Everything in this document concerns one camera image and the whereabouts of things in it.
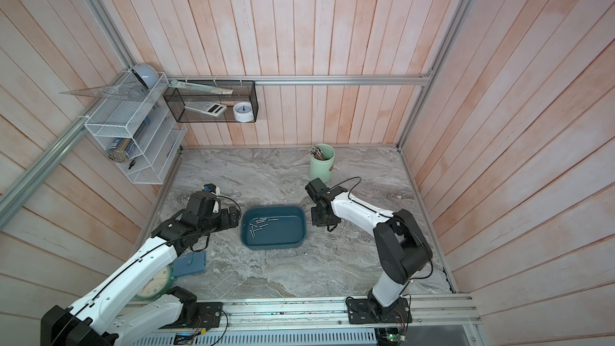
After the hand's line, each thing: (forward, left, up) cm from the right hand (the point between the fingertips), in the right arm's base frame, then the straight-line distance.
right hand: (321, 219), depth 91 cm
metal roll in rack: (+8, +67, +29) cm, 73 cm away
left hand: (-5, +33, +10) cm, 35 cm away
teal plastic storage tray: (-3, +21, -2) cm, 21 cm away
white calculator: (+38, +47, +24) cm, 65 cm away
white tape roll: (+34, +32, +25) cm, 53 cm away
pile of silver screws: (-2, +25, -2) cm, 25 cm away
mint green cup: (+22, 0, +11) cm, 25 cm away
